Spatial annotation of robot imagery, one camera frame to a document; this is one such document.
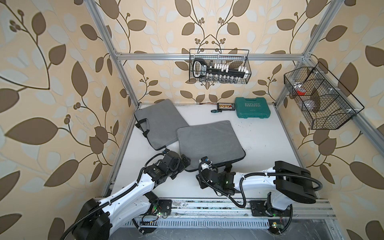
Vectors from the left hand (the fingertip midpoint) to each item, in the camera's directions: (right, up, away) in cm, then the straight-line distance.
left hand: (186, 162), depth 82 cm
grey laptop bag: (-21, +22, +23) cm, 38 cm away
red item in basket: (+63, +40, -2) cm, 75 cm away
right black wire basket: (+70, +32, -9) cm, 78 cm away
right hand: (+7, -8, +1) cm, 10 cm away
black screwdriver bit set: (+26, +34, +37) cm, 57 cm away
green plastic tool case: (+46, +33, +31) cm, 64 cm away
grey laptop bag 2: (+18, +10, +14) cm, 25 cm away
